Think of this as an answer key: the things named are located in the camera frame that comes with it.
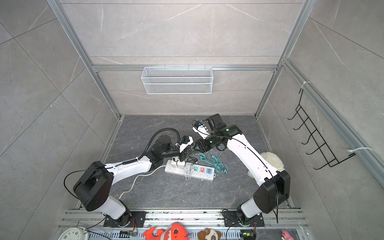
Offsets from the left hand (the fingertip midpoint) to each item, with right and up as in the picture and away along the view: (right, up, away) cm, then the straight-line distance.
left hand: (196, 144), depth 78 cm
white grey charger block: (-5, -15, +5) cm, 16 cm away
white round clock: (-54, -39, -12) cm, 68 cm away
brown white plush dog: (+6, -40, -11) cm, 42 cm away
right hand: (+1, 0, 0) cm, 1 cm away
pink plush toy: (+41, -41, -11) cm, 59 cm away
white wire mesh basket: (-13, +41, +22) cm, 49 cm away
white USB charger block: (-9, -13, +6) cm, 17 cm away
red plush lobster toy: (-9, -37, -14) cm, 40 cm away
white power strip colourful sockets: (+4, -18, +9) cm, 21 cm away
